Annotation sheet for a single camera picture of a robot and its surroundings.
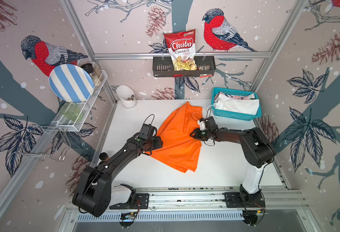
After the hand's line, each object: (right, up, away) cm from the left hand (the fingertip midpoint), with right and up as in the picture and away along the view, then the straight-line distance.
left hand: (162, 140), depth 86 cm
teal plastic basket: (+44, +16, +20) cm, 51 cm away
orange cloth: (+11, -6, +5) cm, 13 cm away
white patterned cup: (-32, +30, +31) cm, 53 cm away
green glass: (-44, +18, -17) cm, 51 cm away
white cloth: (+62, +21, +20) cm, 68 cm away
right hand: (+20, +1, +12) cm, 23 cm away
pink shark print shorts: (+68, +29, +25) cm, 78 cm away
